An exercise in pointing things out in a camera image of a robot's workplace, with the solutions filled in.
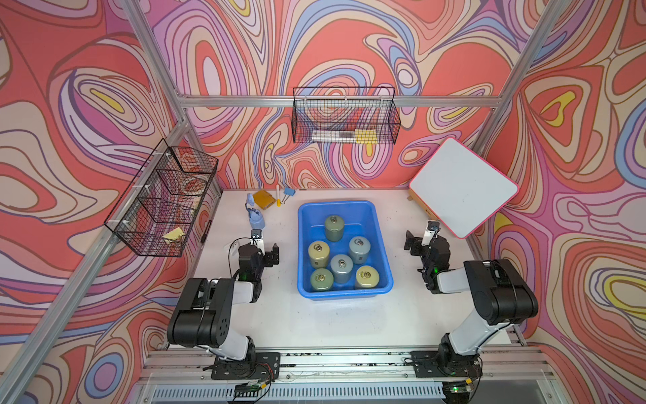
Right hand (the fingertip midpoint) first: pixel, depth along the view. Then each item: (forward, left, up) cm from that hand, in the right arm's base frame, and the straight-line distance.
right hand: (421, 237), depth 96 cm
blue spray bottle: (+10, +65, +2) cm, 66 cm away
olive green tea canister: (-7, +40, +4) cm, 40 cm away
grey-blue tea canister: (-5, +25, +2) cm, 25 cm away
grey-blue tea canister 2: (-13, +32, +3) cm, 35 cm away
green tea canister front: (-17, +39, +3) cm, 43 cm away
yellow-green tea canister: (-17, +24, +4) cm, 30 cm away
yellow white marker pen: (+28, +59, -2) cm, 65 cm away
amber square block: (+27, +65, -3) cm, 71 cm away
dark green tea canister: (+5, +33, +3) cm, 34 cm away
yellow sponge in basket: (-11, +81, +22) cm, 85 cm away
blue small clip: (+32, +54, -4) cm, 63 cm away
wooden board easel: (+23, -3, -1) cm, 23 cm away
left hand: (-1, +60, +2) cm, 60 cm away
